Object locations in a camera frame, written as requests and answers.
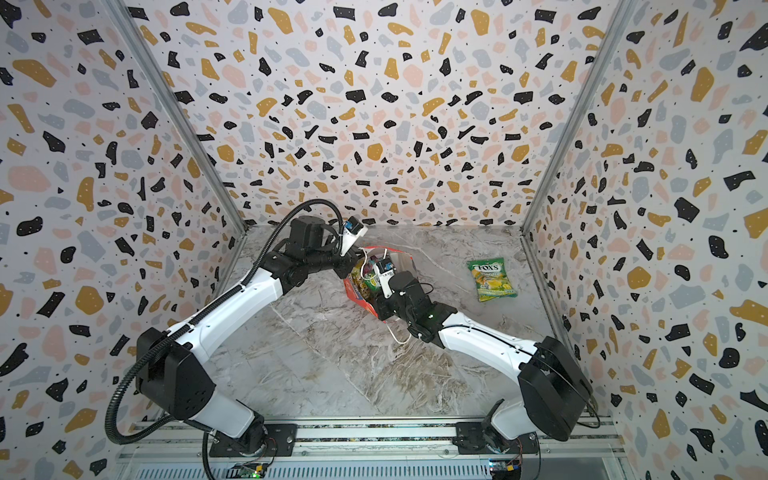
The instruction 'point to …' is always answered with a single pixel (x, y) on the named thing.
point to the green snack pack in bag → (369, 287)
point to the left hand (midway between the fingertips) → (364, 247)
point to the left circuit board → (247, 470)
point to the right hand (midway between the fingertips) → (370, 287)
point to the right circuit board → (505, 469)
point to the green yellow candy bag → (490, 278)
